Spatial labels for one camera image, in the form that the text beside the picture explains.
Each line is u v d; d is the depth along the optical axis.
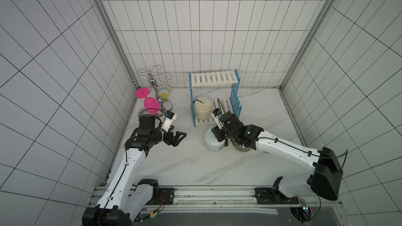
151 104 0.88
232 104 1.07
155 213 0.67
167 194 0.73
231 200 0.73
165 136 0.66
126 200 0.42
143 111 1.00
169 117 0.67
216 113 0.69
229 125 0.59
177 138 0.68
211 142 0.81
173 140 0.67
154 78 0.87
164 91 1.17
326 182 0.40
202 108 0.92
